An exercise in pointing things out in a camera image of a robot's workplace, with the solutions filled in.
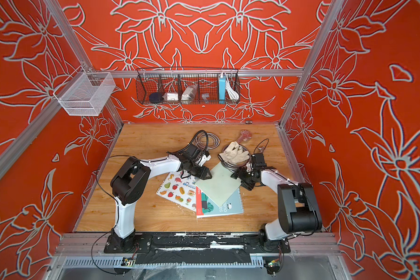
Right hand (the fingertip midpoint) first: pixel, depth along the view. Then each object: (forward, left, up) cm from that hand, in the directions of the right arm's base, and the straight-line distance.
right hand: (232, 178), depth 90 cm
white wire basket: (+31, +78, +31) cm, 90 cm away
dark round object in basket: (+36, +43, +25) cm, 62 cm away
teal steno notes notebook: (-15, +14, -2) cm, 21 cm away
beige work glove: (+16, -2, -1) cm, 16 cm away
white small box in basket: (+30, +32, +30) cm, 53 cm away
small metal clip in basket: (+39, +16, +24) cm, 48 cm away
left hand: (+3, +12, -1) cm, 13 cm away
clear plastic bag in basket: (+35, +24, +28) cm, 51 cm away
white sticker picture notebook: (-6, +28, -3) cm, 29 cm away
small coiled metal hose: (+29, +9, -1) cm, 30 cm away
